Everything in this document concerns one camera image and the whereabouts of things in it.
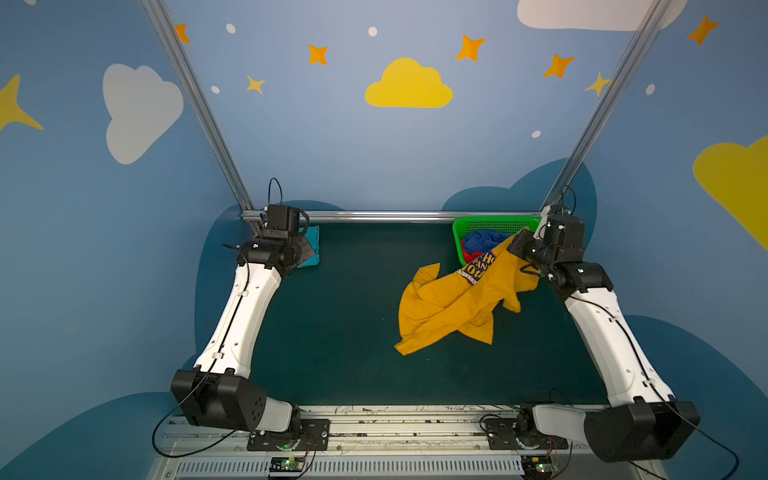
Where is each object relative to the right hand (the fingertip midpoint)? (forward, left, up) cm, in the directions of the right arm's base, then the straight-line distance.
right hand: (517, 233), depth 76 cm
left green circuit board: (-50, +56, -31) cm, 81 cm away
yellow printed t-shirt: (-6, +19, -31) cm, 37 cm away
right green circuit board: (-47, -5, -33) cm, 58 cm away
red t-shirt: (+12, +6, -25) cm, 28 cm away
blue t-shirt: (+17, +1, -22) cm, 28 cm away
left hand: (-5, +56, -4) cm, 56 cm away
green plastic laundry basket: (+30, -9, -26) cm, 40 cm away
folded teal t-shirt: (+22, +65, -28) cm, 74 cm away
